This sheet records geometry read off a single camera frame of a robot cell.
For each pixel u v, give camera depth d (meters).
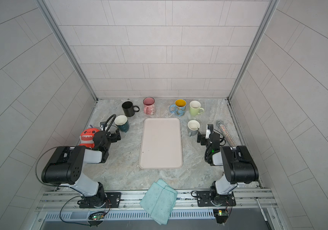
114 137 0.85
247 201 0.71
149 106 0.99
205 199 0.71
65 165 0.45
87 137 0.85
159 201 0.70
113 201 0.71
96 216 0.64
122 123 0.89
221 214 0.68
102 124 0.77
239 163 0.46
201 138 0.83
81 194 0.56
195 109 0.99
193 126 0.94
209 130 0.78
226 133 0.92
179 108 0.99
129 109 1.02
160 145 0.91
